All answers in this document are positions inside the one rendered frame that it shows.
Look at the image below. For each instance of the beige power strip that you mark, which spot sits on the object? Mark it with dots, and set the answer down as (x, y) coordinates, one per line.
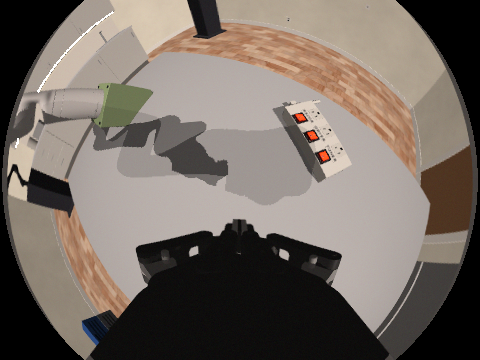
(321, 147)

